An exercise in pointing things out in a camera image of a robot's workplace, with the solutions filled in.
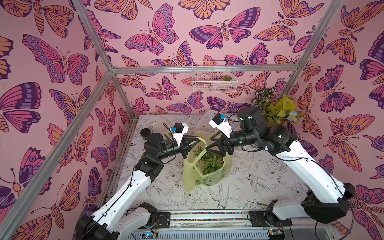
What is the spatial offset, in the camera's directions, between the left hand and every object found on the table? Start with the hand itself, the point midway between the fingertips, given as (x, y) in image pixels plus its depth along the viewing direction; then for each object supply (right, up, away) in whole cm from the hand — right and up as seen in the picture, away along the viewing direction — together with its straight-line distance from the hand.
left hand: (200, 139), depth 64 cm
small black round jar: (-39, +1, +42) cm, 57 cm away
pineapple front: (+10, -13, +10) cm, 19 cm away
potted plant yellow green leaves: (+47, +15, +26) cm, 56 cm away
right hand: (+4, -1, -4) cm, 6 cm away
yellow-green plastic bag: (-3, -18, +5) cm, 19 cm away
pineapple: (+4, -11, +9) cm, 15 cm away
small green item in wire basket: (+17, +36, +29) cm, 49 cm away
